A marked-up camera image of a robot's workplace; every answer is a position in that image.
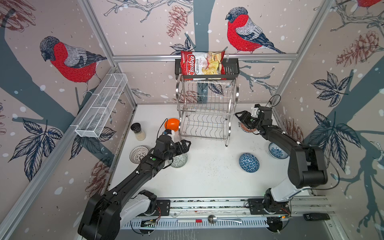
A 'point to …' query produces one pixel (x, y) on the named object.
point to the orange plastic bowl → (173, 124)
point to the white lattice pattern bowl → (137, 153)
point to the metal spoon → (212, 219)
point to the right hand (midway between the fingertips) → (235, 117)
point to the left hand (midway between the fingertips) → (185, 144)
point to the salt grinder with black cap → (136, 127)
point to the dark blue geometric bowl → (249, 163)
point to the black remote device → (311, 216)
